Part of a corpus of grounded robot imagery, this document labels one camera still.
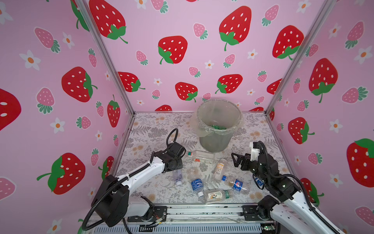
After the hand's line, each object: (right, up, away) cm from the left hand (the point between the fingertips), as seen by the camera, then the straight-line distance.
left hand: (179, 164), depth 86 cm
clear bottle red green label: (+14, +4, +11) cm, 18 cm away
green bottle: (+26, +22, +16) cm, 38 cm away
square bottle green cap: (+20, -13, -11) cm, 26 cm away
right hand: (+31, +8, -12) cm, 34 cm away
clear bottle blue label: (+10, -8, -6) cm, 14 cm away
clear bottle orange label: (+23, -3, -2) cm, 24 cm away
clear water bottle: (-1, -7, -2) cm, 7 cm away
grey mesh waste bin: (+23, +12, +8) cm, 27 cm away
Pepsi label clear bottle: (+32, -9, -8) cm, 34 cm away
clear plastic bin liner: (+26, +30, +21) cm, 45 cm away
